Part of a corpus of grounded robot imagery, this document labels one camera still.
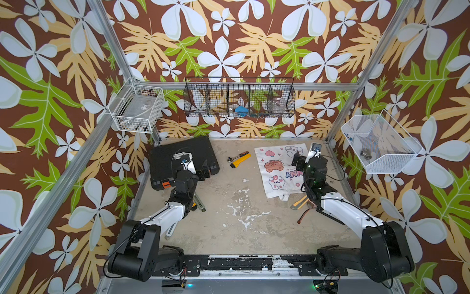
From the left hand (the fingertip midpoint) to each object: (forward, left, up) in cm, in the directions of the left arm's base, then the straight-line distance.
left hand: (196, 159), depth 86 cm
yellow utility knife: (+13, -20, -18) cm, 30 cm away
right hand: (+2, -52, +3) cm, 52 cm away
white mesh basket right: (+2, -84, +9) cm, 84 cm away
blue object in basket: (+25, -22, +10) cm, 34 cm away
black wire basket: (+34, -20, +12) cm, 41 cm away
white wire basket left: (+19, +30, +15) cm, 38 cm away
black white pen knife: (-27, +11, -18) cm, 35 cm away
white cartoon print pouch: (0, -43, -16) cm, 46 cm away
